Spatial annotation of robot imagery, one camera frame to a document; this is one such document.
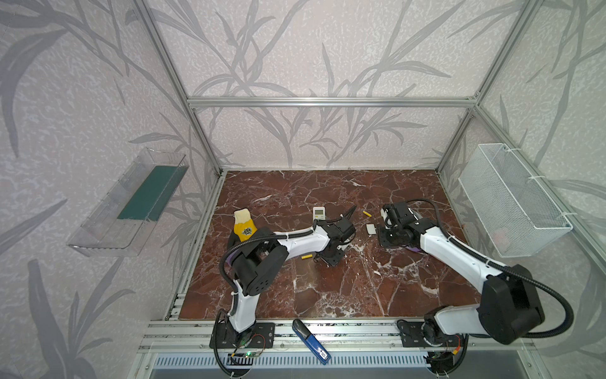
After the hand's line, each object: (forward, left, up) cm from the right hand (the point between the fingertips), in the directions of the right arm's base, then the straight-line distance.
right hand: (381, 230), depth 88 cm
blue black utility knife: (-35, +26, -4) cm, 44 cm away
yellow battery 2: (+14, +2, -9) cm, 17 cm away
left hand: (-5, +18, -8) cm, 20 cm away
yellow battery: (-7, +29, -7) cm, 30 cm away
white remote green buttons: (+13, +24, -7) cm, 28 cm away
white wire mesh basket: (-10, -30, +25) cm, 40 cm away
